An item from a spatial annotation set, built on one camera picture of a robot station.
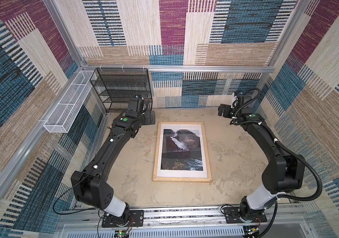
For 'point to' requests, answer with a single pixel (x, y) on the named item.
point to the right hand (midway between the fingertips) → (226, 110)
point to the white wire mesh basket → (63, 115)
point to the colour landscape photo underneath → (181, 150)
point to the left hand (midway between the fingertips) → (145, 113)
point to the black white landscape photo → (178, 173)
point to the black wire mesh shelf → (116, 87)
